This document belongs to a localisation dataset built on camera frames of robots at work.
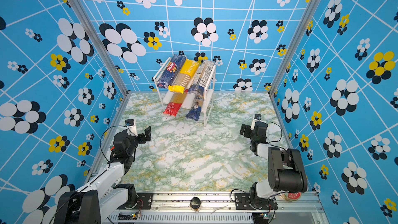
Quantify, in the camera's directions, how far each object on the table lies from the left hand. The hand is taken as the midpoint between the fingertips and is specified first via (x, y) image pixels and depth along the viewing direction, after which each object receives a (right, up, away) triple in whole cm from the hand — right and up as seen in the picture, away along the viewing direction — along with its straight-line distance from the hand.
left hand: (142, 126), depth 86 cm
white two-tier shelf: (+10, +18, +12) cm, 24 cm away
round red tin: (+76, -31, -14) cm, 84 cm away
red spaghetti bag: (+18, +13, +3) cm, 22 cm away
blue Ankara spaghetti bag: (+30, +8, -1) cm, 31 cm away
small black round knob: (+31, -30, -21) cm, 48 cm away
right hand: (+65, -1, +9) cm, 65 cm away
